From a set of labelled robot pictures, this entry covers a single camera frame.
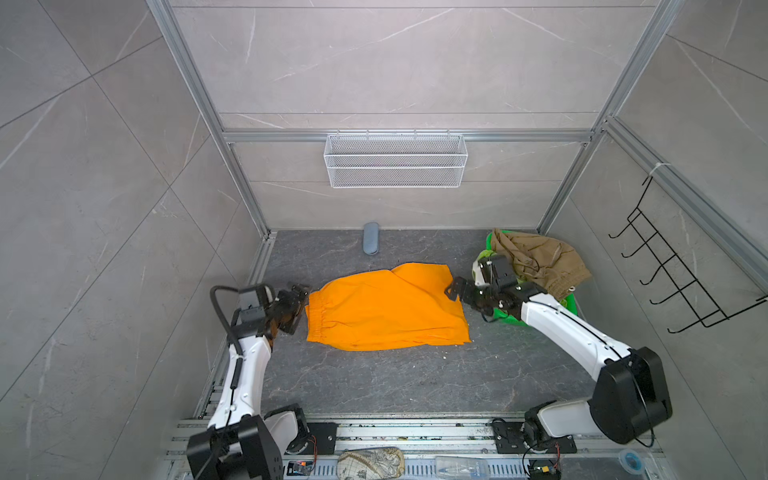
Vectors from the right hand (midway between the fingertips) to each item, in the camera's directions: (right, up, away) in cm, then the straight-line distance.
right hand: (455, 292), depth 86 cm
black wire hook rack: (+44, +4, -24) cm, 51 cm away
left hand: (-43, +1, -4) cm, 43 cm away
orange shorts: (-14, -6, +11) cm, 19 cm away
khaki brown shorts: (+35, +8, +14) cm, 39 cm away
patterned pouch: (-24, -37, -19) cm, 48 cm away
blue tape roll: (+39, -38, -16) cm, 57 cm away
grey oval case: (-27, +18, +29) cm, 44 cm away
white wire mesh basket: (-17, +44, +14) cm, 49 cm away
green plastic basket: (+36, -4, +4) cm, 36 cm away
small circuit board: (-41, -40, -16) cm, 60 cm away
